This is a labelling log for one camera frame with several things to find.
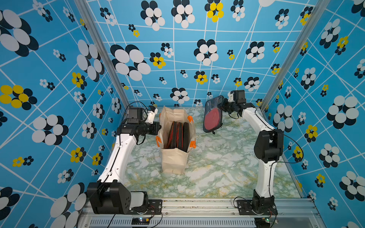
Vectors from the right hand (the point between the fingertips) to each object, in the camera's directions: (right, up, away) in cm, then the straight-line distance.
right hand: (219, 103), depth 97 cm
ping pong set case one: (-6, -8, -7) cm, 12 cm away
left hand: (-37, -14, -18) cm, 43 cm away
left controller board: (-47, -63, -25) cm, 82 cm away
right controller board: (+16, -63, -26) cm, 70 cm away
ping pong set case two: (-23, -21, -14) cm, 34 cm away
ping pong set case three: (-27, -21, -13) cm, 36 cm away
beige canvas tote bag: (-30, -33, -23) cm, 50 cm away
